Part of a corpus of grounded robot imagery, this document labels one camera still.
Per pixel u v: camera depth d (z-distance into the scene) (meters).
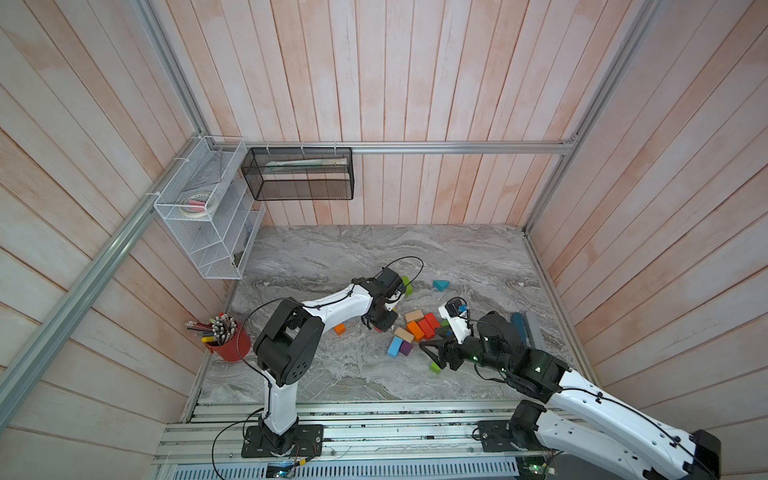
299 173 1.06
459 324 0.64
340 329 0.92
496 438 0.71
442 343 0.63
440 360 0.64
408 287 1.02
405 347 0.88
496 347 0.55
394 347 0.88
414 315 0.94
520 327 0.93
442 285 1.01
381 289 0.72
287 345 0.49
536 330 0.92
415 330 0.91
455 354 0.63
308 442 0.73
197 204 0.73
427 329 0.91
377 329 0.84
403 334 0.90
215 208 0.74
